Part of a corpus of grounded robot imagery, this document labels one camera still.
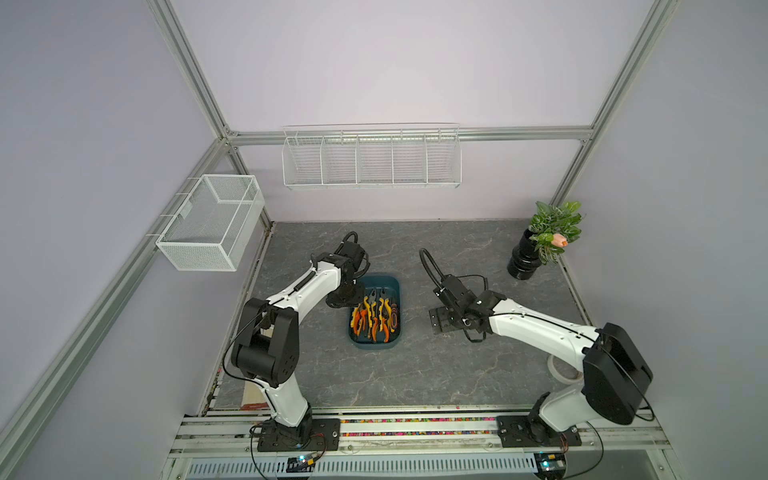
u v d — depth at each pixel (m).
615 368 0.43
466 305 0.65
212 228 0.84
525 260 0.97
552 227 0.85
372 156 0.99
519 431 0.74
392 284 0.97
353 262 0.75
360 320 0.91
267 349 0.47
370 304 0.95
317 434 0.73
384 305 0.94
